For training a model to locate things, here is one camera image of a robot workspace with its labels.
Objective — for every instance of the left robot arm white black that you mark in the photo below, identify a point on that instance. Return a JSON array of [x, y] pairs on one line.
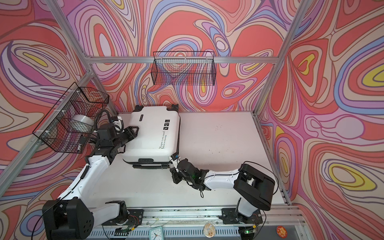
[[70, 217]]

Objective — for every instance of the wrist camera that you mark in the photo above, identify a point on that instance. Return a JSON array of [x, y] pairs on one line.
[[118, 122], [174, 158]]

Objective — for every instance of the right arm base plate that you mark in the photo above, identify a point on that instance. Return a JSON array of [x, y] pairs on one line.
[[232, 216]]

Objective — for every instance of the black wire basket on left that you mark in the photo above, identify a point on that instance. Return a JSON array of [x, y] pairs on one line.
[[69, 126]]

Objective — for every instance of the small white clock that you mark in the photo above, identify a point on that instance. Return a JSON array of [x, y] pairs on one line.
[[156, 233]]

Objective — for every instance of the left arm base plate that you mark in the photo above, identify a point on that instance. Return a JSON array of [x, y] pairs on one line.
[[134, 218]]

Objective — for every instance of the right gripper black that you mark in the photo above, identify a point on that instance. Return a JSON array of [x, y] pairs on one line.
[[174, 174]]

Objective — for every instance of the black wire basket on back wall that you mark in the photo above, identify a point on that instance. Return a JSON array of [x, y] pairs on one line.
[[184, 68]]

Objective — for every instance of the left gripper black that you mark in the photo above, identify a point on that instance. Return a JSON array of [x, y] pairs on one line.
[[129, 132]]

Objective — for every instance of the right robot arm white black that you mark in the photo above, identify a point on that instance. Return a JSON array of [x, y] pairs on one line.
[[255, 187]]

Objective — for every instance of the red round sticker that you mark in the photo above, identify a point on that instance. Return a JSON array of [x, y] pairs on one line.
[[282, 232]]

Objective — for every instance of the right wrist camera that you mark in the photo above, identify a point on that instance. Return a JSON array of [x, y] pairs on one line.
[[174, 158]]

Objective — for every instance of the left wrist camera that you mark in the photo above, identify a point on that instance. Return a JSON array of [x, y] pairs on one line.
[[118, 122]]

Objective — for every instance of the round food badge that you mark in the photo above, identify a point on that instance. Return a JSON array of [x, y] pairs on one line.
[[209, 230]]

